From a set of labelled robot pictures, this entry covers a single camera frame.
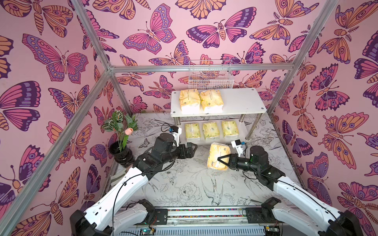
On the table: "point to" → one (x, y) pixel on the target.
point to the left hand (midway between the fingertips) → (192, 145)
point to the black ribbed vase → (124, 157)
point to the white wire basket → (207, 80)
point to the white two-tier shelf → (216, 115)
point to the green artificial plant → (119, 123)
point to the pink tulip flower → (128, 131)
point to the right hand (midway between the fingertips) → (217, 162)
